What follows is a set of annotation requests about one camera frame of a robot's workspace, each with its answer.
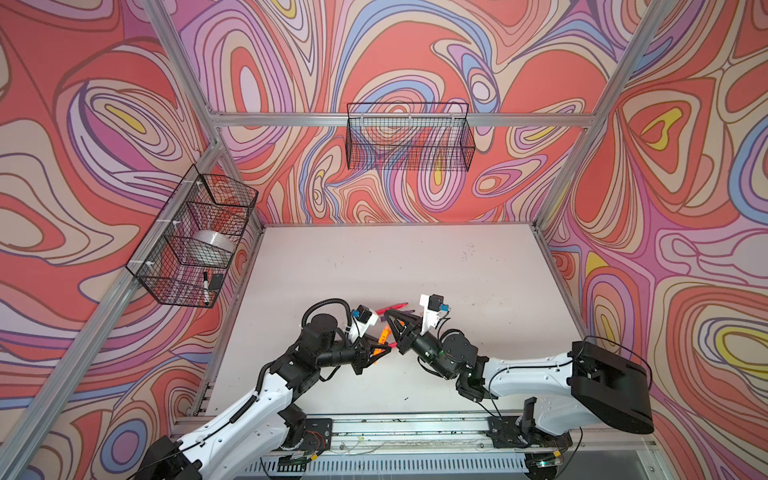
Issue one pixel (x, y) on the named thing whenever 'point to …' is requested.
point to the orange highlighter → (385, 334)
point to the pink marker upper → (390, 308)
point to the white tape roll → (217, 239)
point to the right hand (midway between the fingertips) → (385, 322)
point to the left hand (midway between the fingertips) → (388, 345)
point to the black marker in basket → (206, 288)
